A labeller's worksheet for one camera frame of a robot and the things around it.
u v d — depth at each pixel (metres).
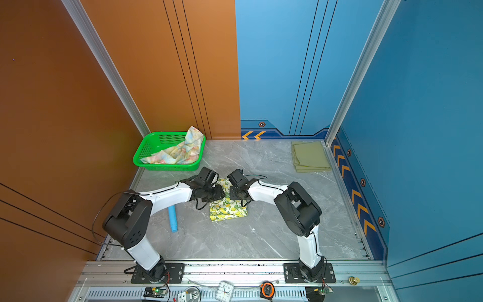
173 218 0.86
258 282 0.76
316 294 0.70
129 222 0.47
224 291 0.68
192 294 0.64
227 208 0.88
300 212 0.50
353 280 0.70
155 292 0.71
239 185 0.74
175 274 0.74
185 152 1.11
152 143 1.13
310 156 1.12
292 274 0.72
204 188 0.71
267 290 0.67
